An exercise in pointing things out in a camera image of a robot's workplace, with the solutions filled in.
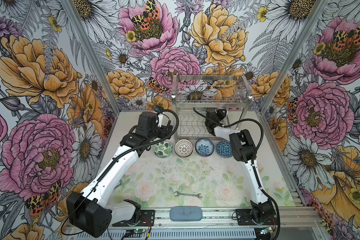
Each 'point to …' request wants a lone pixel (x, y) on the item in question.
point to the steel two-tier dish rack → (192, 94)
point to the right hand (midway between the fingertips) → (227, 112)
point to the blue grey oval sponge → (185, 213)
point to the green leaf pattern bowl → (163, 149)
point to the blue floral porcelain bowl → (204, 147)
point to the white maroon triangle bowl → (183, 148)
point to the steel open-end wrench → (178, 194)
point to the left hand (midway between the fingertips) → (162, 129)
